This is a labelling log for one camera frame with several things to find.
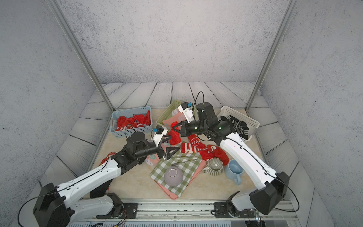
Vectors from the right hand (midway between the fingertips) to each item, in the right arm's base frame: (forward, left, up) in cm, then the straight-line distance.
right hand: (173, 129), depth 66 cm
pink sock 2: (+34, +3, -29) cm, 45 cm away
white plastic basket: (+28, -54, -31) cm, 68 cm away
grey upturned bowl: (-12, +2, -27) cm, 30 cm away
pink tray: (-15, -7, -34) cm, 37 cm away
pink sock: (0, +17, -32) cm, 36 cm away
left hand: (-3, -1, -8) cm, 9 cm away
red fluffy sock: (+27, +32, -26) cm, 50 cm away
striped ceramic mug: (-3, -23, -34) cm, 41 cm away
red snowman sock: (+1, +44, -30) cm, 54 cm away
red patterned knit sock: (+5, -19, -30) cm, 36 cm away
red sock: (-1, 0, -4) cm, 4 cm away
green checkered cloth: (-2, -6, -33) cm, 34 cm away
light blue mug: (-9, -32, -27) cm, 42 cm away
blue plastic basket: (+18, +38, -27) cm, 49 cm away
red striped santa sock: (+8, -6, -31) cm, 33 cm away
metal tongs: (-1, 0, -33) cm, 33 cm away
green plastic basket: (+47, +5, -29) cm, 55 cm away
